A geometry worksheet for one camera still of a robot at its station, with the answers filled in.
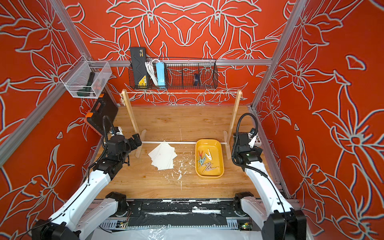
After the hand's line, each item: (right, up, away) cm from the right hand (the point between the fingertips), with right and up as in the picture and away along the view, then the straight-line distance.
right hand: (245, 143), depth 80 cm
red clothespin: (-24, -9, +11) cm, 28 cm away
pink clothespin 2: (-20, -14, +5) cm, 25 cm away
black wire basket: (-38, +44, +17) cm, 60 cm away
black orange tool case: (-91, +22, +20) cm, 96 cm away
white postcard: (-48, -9, +13) cm, 50 cm away
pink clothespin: (-18, -16, +5) cm, 25 cm away
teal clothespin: (-24, -12, +7) cm, 27 cm away
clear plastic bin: (-96, +38, +9) cm, 104 cm away
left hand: (-63, +4, +1) cm, 63 cm away
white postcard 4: (-47, -15, +7) cm, 50 cm away
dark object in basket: (-26, +39, +12) cm, 48 cm away
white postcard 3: (-48, -13, +10) cm, 51 cm away
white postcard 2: (-47, -11, +12) cm, 50 cm away
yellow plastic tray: (-15, -5, +13) cm, 20 cm away
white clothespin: (-19, -10, +10) cm, 23 cm away
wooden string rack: (-5, +2, +20) cm, 20 cm away
